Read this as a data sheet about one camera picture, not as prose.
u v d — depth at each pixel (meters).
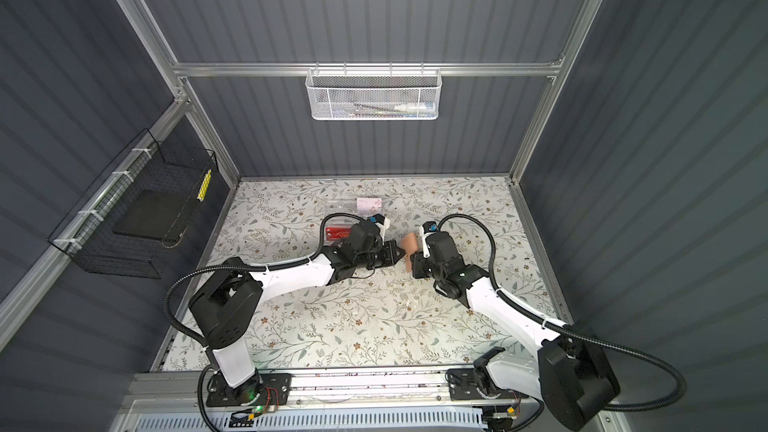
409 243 0.84
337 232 0.98
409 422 0.77
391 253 0.76
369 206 1.01
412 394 0.74
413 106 0.89
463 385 0.74
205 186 0.83
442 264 0.64
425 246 0.68
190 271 1.00
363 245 0.69
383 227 0.81
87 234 0.62
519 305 0.49
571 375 0.40
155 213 0.77
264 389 0.73
